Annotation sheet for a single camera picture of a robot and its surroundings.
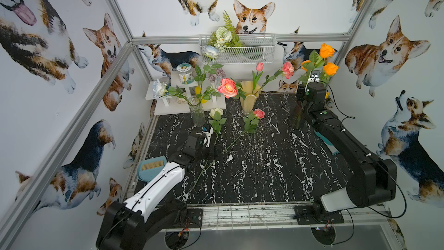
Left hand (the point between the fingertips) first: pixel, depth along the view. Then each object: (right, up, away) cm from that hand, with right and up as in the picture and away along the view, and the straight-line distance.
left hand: (214, 142), depth 84 cm
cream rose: (-1, +13, +22) cm, 26 cm away
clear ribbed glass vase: (-11, +16, +11) cm, 22 cm away
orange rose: (+44, +39, +2) cm, 59 cm away
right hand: (+48, +29, -6) cm, 56 cm away
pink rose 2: (+20, +8, +22) cm, 30 cm away
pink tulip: (+23, +38, +6) cm, 45 cm away
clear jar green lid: (-16, +36, +6) cm, 40 cm away
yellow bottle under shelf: (-12, +26, +17) cm, 33 cm away
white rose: (-23, +24, -8) cm, 35 cm away
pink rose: (+35, +34, -3) cm, 49 cm away
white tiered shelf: (-34, +18, +29) cm, 48 cm away
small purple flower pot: (+1, +34, +11) cm, 35 cm away
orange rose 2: (+56, +35, 0) cm, 66 cm away
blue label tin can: (-28, +31, +13) cm, 44 cm away
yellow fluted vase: (+18, +19, +16) cm, 30 cm away
